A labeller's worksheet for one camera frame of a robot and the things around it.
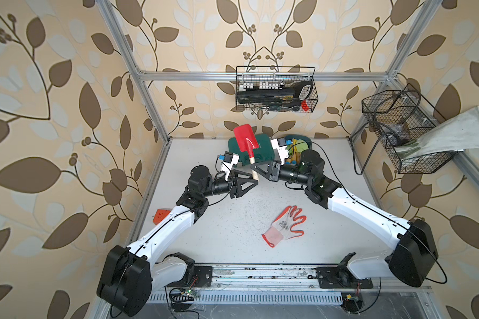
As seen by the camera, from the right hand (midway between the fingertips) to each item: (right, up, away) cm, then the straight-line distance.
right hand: (251, 166), depth 68 cm
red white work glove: (+13, -28, +19) cm, 36 cm away
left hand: (+2, -5, -1) cm, 5 cm away
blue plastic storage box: (+27, +11, +45) cm, 53 cm away
